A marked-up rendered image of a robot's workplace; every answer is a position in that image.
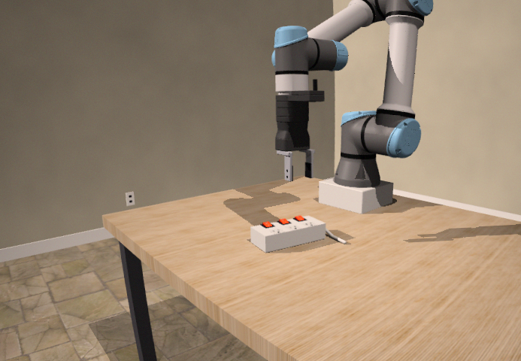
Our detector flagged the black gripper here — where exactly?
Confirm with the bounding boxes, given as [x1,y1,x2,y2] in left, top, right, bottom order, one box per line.
[275,74,325,181]

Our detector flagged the white power strip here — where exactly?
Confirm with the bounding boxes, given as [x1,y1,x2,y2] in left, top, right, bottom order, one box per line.
[250,216,347,253]

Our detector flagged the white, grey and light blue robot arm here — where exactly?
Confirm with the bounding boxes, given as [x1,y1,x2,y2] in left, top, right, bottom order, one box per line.
[272,0,433,188]

